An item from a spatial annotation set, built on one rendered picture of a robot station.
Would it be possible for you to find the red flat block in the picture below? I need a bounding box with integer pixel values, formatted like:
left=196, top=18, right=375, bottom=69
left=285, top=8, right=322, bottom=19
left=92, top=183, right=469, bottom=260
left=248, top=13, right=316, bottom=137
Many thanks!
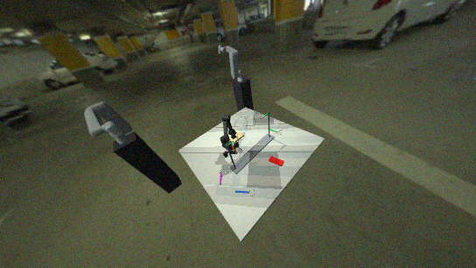
left=269, top=156, right=284, bottom=166

